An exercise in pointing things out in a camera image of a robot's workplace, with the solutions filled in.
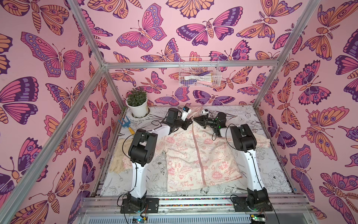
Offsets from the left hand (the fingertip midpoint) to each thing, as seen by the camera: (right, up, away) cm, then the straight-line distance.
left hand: (194, 121), depth 98 cm
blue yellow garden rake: (-52, -3, +12) cm, 53 cm away
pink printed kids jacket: (0, -24, -6) cm, 25 cm away
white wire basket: (+4, +34, -2) cm, 34 cm away
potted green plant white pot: (-41, +15, +5) cm, 44 cm away
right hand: (+1, +1, +1) cm, 2 cm away
